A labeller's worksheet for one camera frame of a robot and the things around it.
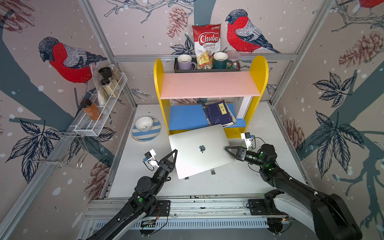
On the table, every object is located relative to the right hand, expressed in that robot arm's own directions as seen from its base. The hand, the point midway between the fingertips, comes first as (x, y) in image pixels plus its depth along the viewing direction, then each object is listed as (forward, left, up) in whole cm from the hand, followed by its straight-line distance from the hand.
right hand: (226, 149), depth 75 cm
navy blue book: (+27, +2, -2) cm, 27 cm away
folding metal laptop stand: (-6, +6, -18) cm, 20 cm away
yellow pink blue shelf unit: (+54, +22, -18) cm, 61 cm away
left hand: (-5, +23, +7) cm, 25 cm away
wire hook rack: (-12, +67, +18) cm, 70 cm away
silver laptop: (-2, +13, +3) cm, 14 cm away
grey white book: (+23, -11, +8) cm, 26 cm away
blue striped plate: (+17, +50, -16) cm, 55 cm away
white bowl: (+25, +54, -13) cm, 61 cm away
